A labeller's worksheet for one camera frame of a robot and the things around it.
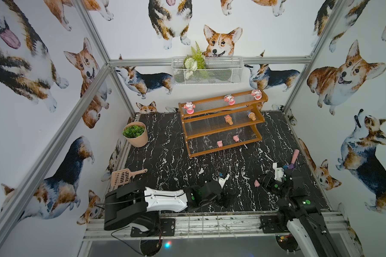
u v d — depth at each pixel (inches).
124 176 35.5
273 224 28.9
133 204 16.6
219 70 36.4
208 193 23.4
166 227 29.2
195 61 32.2
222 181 27.7
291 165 37.1
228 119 37.2
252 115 37.7
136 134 36.4
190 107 31.6
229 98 33.5
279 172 28.9
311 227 20.2
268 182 27.7
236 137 40.7
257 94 34.5
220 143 39.1
